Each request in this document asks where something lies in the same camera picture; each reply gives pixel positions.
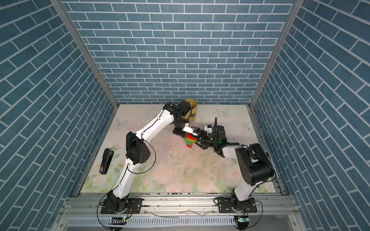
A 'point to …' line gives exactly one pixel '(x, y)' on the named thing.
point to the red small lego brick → (189, 146)
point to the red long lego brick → (189, 136)
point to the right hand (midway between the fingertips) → (193, 138)
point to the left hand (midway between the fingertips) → (188, 132)
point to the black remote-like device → (107, 157)
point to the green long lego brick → (186, 138)
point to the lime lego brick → (190, 141)
